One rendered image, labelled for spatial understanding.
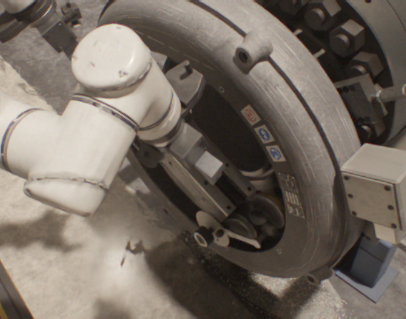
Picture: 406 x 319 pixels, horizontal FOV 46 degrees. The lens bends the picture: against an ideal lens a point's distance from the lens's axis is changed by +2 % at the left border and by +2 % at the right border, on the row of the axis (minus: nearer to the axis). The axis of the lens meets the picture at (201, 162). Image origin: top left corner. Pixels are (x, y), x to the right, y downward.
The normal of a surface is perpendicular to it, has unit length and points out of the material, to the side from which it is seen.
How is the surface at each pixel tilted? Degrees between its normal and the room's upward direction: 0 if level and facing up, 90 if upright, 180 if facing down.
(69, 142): 25
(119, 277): 0
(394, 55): 53
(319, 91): 42
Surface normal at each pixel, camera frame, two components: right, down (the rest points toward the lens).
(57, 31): 0.47, 0.56
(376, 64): 0.52, -0.06
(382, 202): -0.69, 0.56
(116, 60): -0.18, -0.35
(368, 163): -0.32, -0.80
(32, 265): -0.04, -0.66
